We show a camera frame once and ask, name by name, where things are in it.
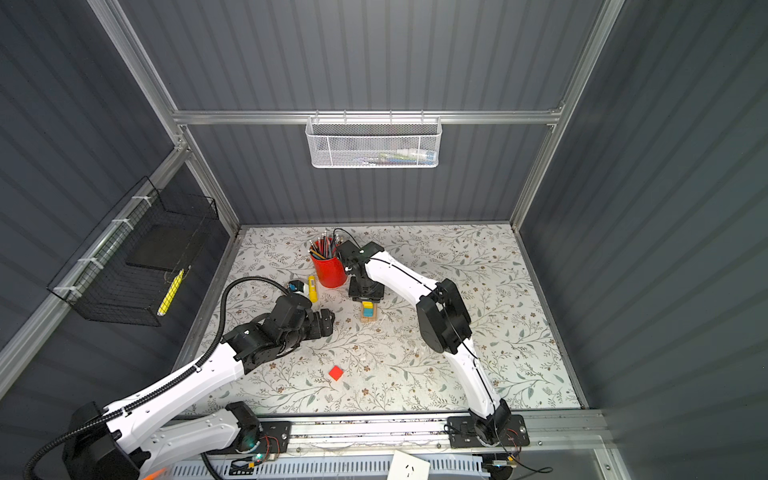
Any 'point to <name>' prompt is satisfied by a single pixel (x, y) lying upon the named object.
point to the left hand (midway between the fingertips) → (323, 317)
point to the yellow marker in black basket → (174, 287)
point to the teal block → (368, 312)
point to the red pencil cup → (330, 272)
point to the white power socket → (408, 467)
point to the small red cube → (336, 372)
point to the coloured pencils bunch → (325, 247)
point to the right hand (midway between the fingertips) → (365, 302)
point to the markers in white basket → (403, 157)
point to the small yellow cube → (367, 305)
